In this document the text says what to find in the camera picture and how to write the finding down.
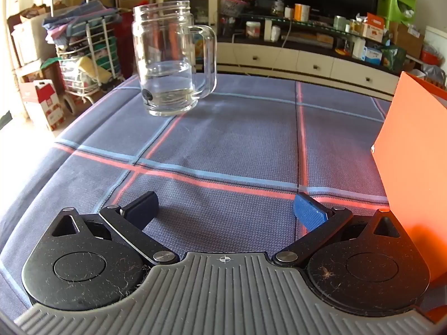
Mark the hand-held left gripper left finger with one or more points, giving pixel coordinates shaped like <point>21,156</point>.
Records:
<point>143,209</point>

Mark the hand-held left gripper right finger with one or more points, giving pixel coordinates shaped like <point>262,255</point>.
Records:
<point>309,211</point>

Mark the orange box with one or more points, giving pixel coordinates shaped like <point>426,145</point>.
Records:
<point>412,167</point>

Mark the clear glass jar mug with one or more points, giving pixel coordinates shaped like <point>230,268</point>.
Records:
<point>164,87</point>

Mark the white low cabinet with drawers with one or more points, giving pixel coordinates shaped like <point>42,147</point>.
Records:
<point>314,64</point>

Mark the cardboard box with red print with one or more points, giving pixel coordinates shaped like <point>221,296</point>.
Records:
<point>42,101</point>

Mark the blue and white tissue box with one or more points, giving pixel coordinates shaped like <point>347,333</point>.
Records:
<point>372,56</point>

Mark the dark green bag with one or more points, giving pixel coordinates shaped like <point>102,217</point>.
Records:
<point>394,57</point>

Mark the clear plastic jar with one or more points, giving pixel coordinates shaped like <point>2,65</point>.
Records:
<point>252,29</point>

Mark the red and white carton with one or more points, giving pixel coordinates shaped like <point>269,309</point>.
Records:
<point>374,28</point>

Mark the brown cardboard box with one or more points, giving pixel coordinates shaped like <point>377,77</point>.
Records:
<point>407,40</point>

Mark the stacked plain cardboard boxes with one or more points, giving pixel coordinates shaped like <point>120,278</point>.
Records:
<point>28,38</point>

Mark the small glass bottle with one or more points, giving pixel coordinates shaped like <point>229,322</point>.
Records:
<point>278,5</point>

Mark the cream glass-door cabinet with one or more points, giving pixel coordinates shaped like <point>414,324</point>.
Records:
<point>209,10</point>

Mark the white storage container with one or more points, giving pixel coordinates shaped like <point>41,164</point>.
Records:
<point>436,42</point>

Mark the green plastic drawer unit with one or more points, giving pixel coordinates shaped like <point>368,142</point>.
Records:
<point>396,0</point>

